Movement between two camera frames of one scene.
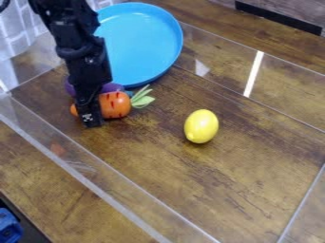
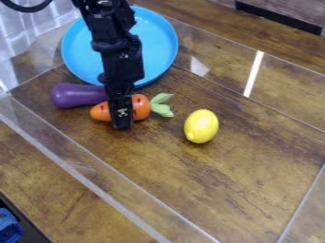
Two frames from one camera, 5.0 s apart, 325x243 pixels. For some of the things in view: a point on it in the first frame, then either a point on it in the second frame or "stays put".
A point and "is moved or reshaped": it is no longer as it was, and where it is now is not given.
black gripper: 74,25 → 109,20
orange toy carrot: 114,103 is moved or reshaped
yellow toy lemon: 201,126 stays put
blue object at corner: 11,227 stays put
